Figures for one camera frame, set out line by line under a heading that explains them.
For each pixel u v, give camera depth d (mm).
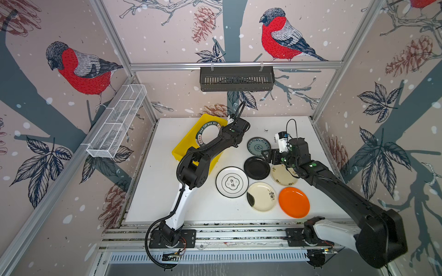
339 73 956
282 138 723
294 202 816
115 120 783
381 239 388
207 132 1065
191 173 587
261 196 862
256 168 966
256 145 1063
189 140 1027
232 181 901
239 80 1067
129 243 734
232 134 737
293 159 619
